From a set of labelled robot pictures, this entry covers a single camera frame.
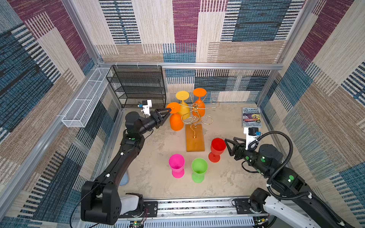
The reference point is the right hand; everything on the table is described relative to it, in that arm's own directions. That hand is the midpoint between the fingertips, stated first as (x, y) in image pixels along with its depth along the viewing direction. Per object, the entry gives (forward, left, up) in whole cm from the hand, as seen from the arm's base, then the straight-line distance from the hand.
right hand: (230, 142), depth 68 cm
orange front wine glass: (+15, +26, -2) cm, 30 cm away
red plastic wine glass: (+4, +3, -12) cm, 13 cm away
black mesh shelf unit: (+55, +60, -7) cm, 82 cm away
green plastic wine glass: (-5, +14, -18) cm, 23 cm away
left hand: (+13, +28, +8) cm, 32 cm away
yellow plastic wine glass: (+21, +21, -1) cm, 30 cm away
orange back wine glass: (+26, +13, -3) cm, 29 cm away
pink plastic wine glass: (-4, +26, -15) cm, 30 cm away
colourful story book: (+35, -28, -24) cm, 51 cm away
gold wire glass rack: (+19, +15, -17) cm, 30 cm away
